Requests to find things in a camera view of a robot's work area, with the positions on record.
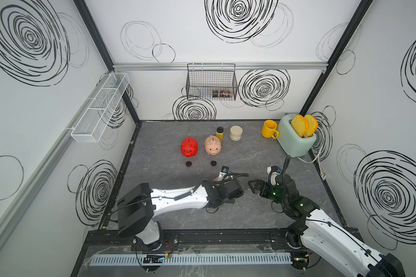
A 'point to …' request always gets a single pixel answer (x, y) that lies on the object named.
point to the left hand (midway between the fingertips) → (225, 191)
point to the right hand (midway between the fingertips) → (255, 185)
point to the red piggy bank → (189, 146)
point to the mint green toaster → (294, 145)
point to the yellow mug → (269, 128)
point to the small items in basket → (221, 93)
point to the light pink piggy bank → (212, 145)
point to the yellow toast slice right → (312, 125)
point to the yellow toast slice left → (300, 124)
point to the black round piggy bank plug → (213, 163)
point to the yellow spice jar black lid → (219, 133)
